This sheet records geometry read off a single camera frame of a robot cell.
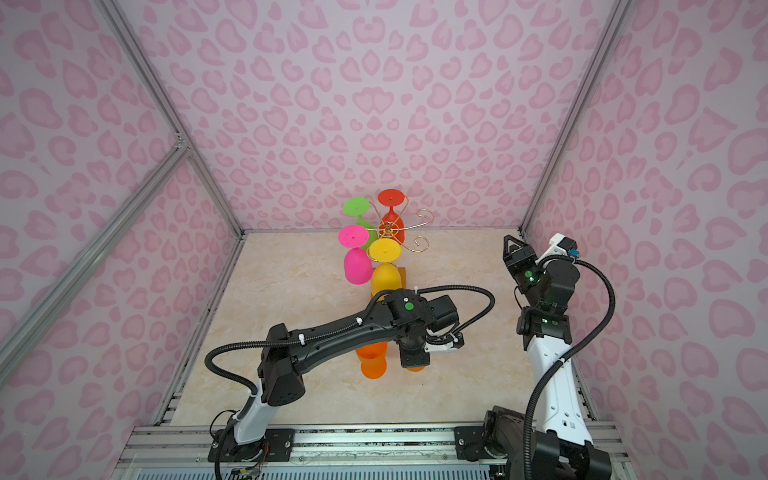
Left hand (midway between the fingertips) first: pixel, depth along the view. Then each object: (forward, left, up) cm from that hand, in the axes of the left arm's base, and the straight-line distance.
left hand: (420, 351), depth 75 cm
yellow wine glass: (+15, +8, +12) cm, 21 cm away
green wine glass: (+33, +16, +18) cm, 41 cm away
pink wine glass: (+21, +16, +9) cm, 28 cm away
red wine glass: (+36, +6, +19) cm, 41 cm away
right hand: (+19, -21, +20) cm, 35 cm away
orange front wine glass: (0, 0, -14) cm, 14 cm away
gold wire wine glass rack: (+26, +7, +17) cm, 31 cm away
